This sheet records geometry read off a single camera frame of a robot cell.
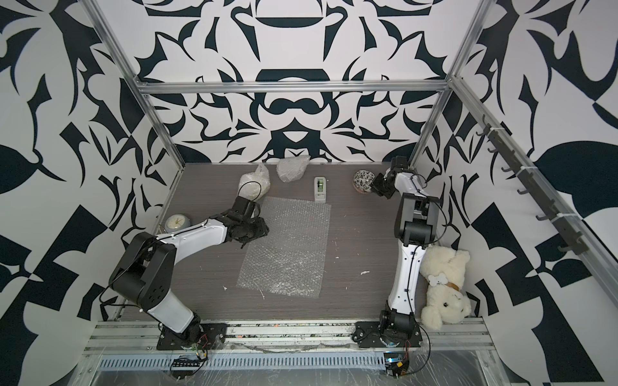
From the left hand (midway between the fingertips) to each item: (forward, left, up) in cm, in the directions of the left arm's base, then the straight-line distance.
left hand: (264, 226), depth 94 cm
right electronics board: (-45, -41, -5) cm, 61 cm away
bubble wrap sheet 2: (-12, -10, -3) cm, 16 cm away
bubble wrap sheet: (+28, -11, +2) cm, 31 cm away
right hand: (+20, -46, 0) cm, 50 cm away
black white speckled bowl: (+23, -43, -1) cm, 49 cm away
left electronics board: (-42, +21, -8) cm, 48 cm away
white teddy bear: (-21, -60, +5) cm, 64 cm away
